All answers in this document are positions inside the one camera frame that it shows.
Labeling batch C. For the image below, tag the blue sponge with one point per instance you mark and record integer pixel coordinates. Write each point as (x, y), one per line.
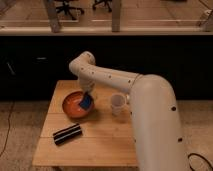
(86, 101)

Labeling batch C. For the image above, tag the black cabinet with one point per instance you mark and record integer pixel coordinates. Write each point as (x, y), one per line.
(30, 66)

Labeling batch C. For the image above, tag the orange ceramic bowl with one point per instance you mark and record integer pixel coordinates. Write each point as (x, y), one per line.
(71, 108)

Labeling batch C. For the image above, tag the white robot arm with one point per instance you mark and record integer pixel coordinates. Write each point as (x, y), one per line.
(157, 128)

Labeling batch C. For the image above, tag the black office chair left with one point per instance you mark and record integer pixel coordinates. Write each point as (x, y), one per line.
(66, 8)

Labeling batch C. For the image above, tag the clear plastic cup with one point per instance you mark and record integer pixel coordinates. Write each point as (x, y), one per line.
(117, 103)

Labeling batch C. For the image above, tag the black white striped cloth roll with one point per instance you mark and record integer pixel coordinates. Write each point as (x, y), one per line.
(67, 134)

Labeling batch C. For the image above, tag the wooden table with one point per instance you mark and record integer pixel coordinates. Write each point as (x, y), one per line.
(107, 140)

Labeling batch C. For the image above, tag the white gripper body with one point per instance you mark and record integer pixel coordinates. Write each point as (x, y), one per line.
(86, 85)

